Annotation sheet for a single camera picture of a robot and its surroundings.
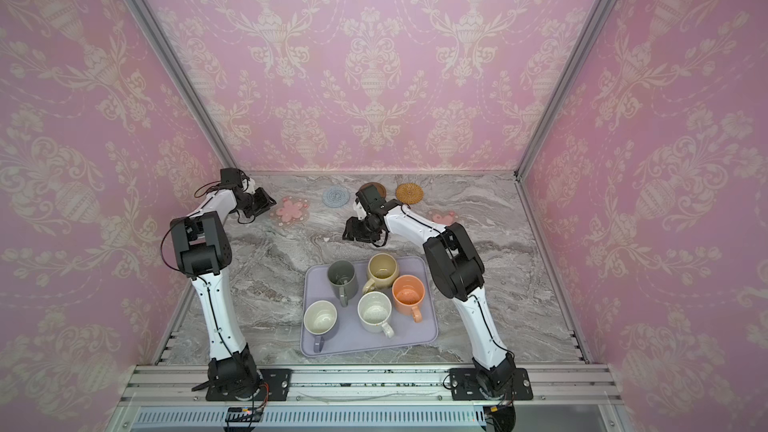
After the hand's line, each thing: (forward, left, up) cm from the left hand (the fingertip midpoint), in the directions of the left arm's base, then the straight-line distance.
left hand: (273, 201), depth 109 cm
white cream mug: (-38, -39, -2) cm, 55 cm away
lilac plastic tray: (-46, -32, -1) cm, 56 cm away
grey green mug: (-30, -30, 0) cm, 42 cm away
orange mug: (-34, -49, -1) cm, 60 cm away
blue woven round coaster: (+4, -23, -2) cm, 23 cm away
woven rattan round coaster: (+7, -50, -2) cm, 51 cm away
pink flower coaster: (-2, -6, -3) cm, 7 cm away
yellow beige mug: (-27, -41, 0) cm, 49 cm away
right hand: (-16, -30, +3) cm, 35 cm away
